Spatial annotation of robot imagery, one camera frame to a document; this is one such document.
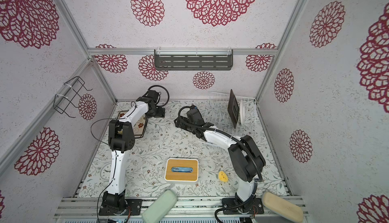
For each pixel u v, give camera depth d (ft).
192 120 2.33
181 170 2.74
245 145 1.62
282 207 2.33
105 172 2.67
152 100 2.72
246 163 1.56
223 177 2.67
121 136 2.06
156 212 2.30
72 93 2.62
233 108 3.03
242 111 3.18
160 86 3.05
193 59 3.11
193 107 2.73
